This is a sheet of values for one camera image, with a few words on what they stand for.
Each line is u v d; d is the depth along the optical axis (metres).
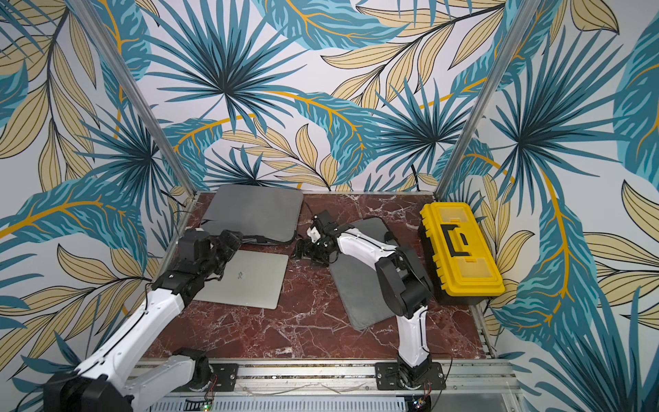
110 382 0.39
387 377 0.73
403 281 0.51
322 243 0.71
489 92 0.84
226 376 0.74
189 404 0.72
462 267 0.79
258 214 1.09
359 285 0.89
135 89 0.84
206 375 0.69
